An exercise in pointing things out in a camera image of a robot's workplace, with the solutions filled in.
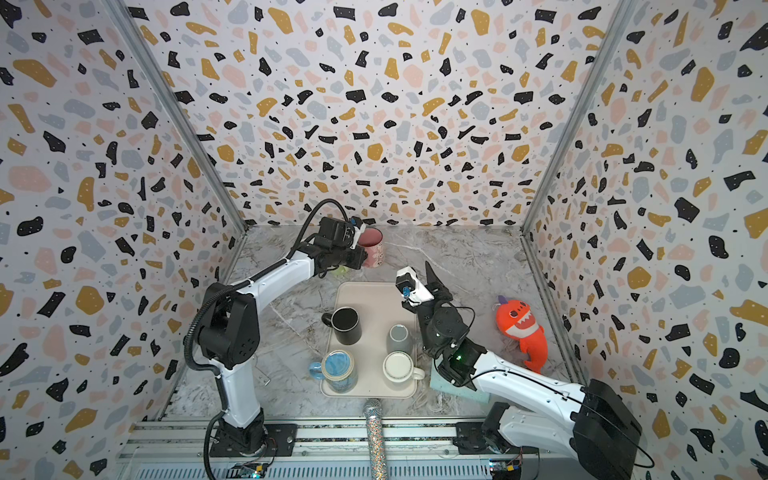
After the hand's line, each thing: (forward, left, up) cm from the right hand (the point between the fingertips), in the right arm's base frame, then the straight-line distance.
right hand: (422, 263), depth 69 cm
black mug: (-5, +20, -23) cm, 31 cm away
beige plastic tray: (-9, +14, -32) cm, 35 cm away
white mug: (-16, +6, -25) cm, 30 cm away
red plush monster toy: (-2, -29, -25) cm, 38 cm away
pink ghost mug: (+22, +15, -17) cm, 32 cm away
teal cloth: (-25, -3, -5) cm, 26 cm away
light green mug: (+7, +22, -13) cm, 26 cm away
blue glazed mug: (-18, +21, -21) cm, 34 cm away
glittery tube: (-25, +12, -28) cm, 39 cm away
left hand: (+17, +16, -15) cm, 28 cm away
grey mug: (-9, +6, -23) cm, 25 cm away
